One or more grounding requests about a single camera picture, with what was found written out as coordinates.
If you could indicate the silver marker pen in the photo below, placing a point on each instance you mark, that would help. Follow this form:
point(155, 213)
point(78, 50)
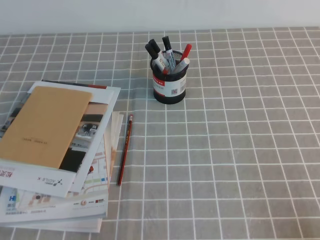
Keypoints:
point(181, 66)

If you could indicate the black capped labelled marker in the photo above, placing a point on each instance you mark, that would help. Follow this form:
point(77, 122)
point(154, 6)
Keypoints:
point(169, 53)

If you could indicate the grey checked tablecloth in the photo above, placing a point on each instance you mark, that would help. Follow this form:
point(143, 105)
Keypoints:
point(237, 159)

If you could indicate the bottom white magazine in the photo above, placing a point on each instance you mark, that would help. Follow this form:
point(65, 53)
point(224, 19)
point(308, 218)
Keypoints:
point(82, 226)

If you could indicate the black capped white marker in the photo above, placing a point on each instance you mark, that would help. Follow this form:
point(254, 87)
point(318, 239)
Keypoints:
point(156, 48)

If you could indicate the tan kraft notebook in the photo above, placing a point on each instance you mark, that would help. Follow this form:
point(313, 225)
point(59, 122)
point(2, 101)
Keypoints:
point(45, 126)

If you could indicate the black mesh pen holder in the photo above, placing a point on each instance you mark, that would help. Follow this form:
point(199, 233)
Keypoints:
point(169, 88)

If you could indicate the red and black pencil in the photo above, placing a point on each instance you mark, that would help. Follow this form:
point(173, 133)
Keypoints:
point(125, 149)

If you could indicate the map printed magazine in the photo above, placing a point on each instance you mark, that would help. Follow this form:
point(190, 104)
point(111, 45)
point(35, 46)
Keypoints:
point(22, 207)

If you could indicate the red capped black pen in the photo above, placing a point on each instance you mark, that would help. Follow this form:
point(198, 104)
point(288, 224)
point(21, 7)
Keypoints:
point(186, 51)

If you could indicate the black capped whiteboard marker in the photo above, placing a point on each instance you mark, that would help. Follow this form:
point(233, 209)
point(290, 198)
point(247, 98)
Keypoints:
point(157, 60)

